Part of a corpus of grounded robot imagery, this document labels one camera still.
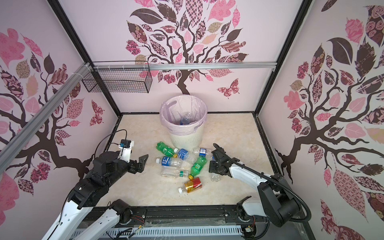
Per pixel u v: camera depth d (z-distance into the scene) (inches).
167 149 36.5
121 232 28.5
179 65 36.6
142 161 24.0
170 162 35.2
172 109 36.6
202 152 36.3
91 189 17.7
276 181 17.4
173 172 35.1
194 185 31.2
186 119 39.1
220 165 26.4
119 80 47.9
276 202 16.4
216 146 31.1
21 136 21.1
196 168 33.6
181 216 29.3
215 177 32.0
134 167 23.6
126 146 22.2
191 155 36.7
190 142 35.2
